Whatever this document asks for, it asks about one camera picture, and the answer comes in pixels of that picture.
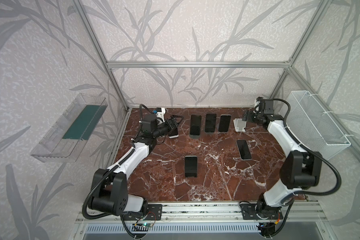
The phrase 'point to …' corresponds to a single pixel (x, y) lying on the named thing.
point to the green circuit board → (148, 224)
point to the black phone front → (190, 166)
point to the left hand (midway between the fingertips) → (183, 117)
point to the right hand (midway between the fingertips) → (249, 111)
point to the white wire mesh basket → (311, 126)
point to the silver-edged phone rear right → (224, 123)
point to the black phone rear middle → (210, 122)
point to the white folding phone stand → (239, 125)
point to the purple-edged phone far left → (174, 134)
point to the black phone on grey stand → (195, 125)
